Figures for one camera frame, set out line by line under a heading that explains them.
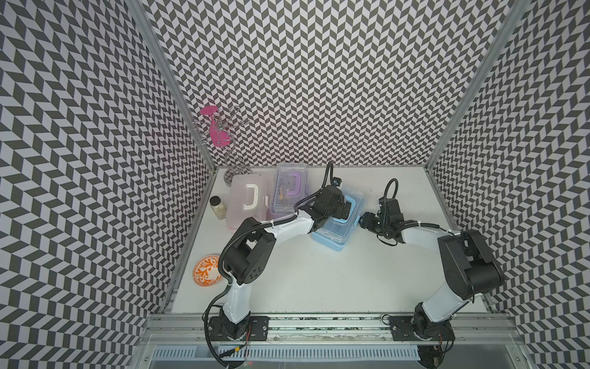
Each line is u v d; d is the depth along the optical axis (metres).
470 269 0.46
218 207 0.93
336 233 0.82
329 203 0.69
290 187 0.94
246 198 0.92
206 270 0.83
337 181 0.81
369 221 0.86
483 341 0.72
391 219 0.74
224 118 1.02
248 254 0.49
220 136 1.08
